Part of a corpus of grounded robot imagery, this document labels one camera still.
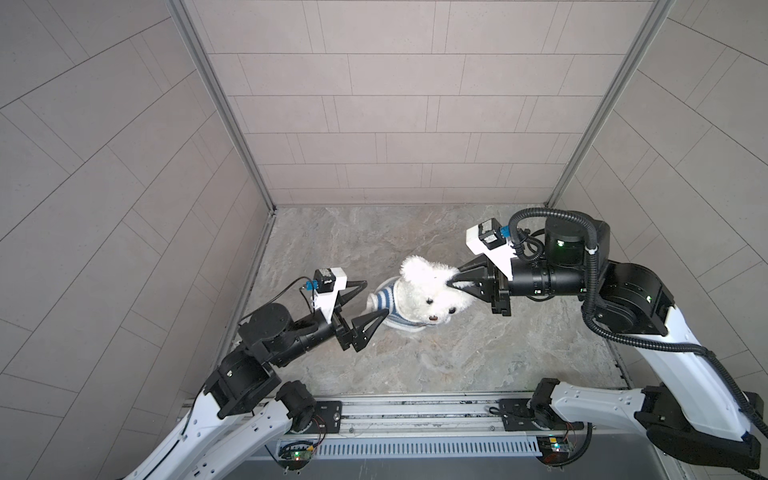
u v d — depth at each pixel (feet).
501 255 1.30
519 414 2.35
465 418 2.37
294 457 2.12
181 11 2.31
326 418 2.32
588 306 1.16
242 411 1.40
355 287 1.89
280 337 1.34
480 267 1.43
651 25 2.38
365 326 1.58
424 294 1.55
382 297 1.79
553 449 2.23
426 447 2.23
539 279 1.33
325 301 1.55
